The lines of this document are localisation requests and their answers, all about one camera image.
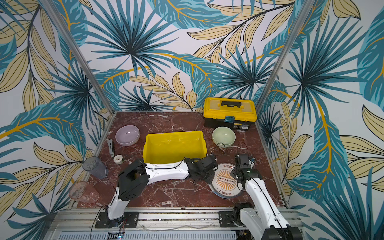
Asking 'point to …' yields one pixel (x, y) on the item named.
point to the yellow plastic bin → (173, 146)
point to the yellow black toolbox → (238, 113)
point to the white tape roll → (118, 159)
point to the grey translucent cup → (96, 167)
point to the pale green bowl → (223, 136)
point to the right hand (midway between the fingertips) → (237, 173)
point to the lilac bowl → (127, 135)
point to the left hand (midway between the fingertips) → (210, 177)
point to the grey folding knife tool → (111, 147)
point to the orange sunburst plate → (224, 185)
